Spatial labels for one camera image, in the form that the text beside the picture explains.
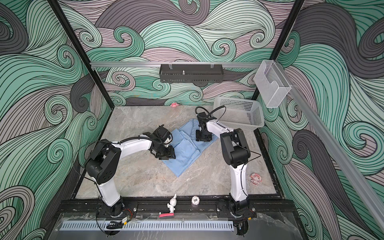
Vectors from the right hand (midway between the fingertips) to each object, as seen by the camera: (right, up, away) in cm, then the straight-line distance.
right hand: (200, 139), depth 100 cm
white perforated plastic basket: (+32, +18, +16) cm, 40 cm away
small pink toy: (-20, +25, +18) cm, 37 cm away
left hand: (-18, -9, -10) cm, 22 cm away
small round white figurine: (-5, -26, -29) cm, 39 cm away
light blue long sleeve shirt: (-9, -5, -7) cm, 13 cm away
